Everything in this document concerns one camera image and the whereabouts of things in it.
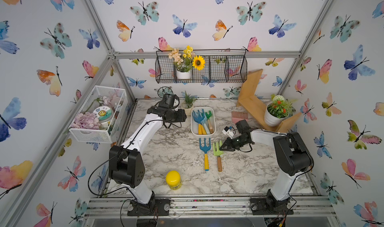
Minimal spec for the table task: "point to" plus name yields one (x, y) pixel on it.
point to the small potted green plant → (187, 105)
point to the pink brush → (237, 116)
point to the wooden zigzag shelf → (253, 105)
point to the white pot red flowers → (278, 109)
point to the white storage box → (203, 121)
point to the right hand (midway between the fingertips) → (222, 148)
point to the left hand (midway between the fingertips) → (184, 114)
